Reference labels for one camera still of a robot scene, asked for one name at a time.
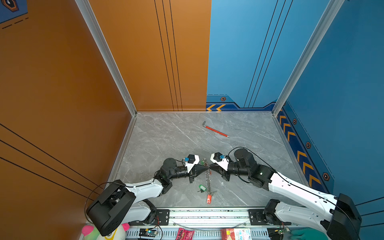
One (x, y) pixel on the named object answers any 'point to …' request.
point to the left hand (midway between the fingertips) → (207, 168)
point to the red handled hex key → (215, 131)
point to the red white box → (236, 234)
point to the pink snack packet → (183, 234)
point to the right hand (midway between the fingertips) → (210, 166)
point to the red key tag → (209, 199)
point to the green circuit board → (147, 232)
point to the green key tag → (202, 187)
